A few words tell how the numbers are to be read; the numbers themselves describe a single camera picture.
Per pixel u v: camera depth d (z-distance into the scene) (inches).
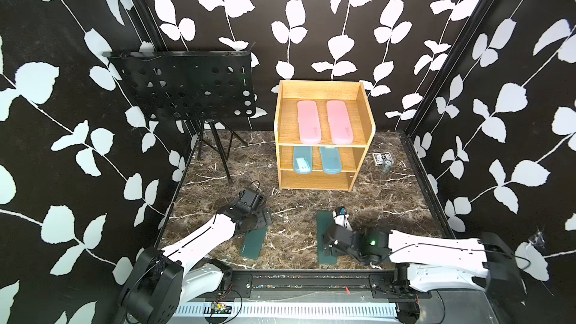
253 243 32.4
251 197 26.6
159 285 15.7
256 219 30.7
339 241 21.9
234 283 29.4
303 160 33.8
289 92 34.1
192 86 27.7
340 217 27.1
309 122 30.7
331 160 33.8
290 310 27.6
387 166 40.5
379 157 42.5
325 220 35.9
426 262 19.1
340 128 30.0
